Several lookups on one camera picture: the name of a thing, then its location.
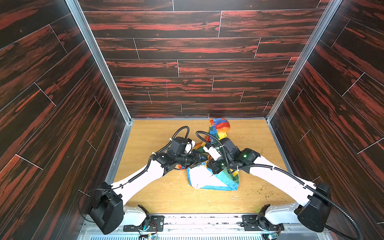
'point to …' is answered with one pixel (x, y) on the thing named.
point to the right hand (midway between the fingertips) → (210, 163)
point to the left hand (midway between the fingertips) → (207, 160)
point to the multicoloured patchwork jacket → (202, 175)
